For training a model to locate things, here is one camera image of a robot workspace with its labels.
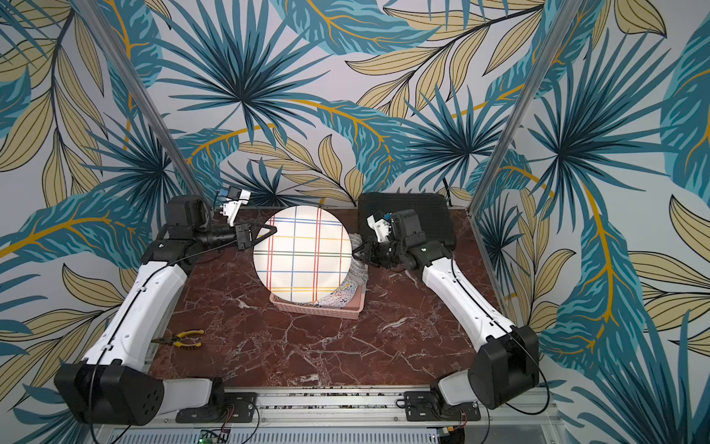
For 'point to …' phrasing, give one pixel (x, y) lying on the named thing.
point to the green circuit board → (209, 440)
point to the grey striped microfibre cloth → (359, 272)
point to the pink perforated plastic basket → (350, 310)
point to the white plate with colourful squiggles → (338, 299)
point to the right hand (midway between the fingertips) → (351, 254)
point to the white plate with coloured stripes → (307, 258)
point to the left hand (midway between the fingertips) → (272, 232)
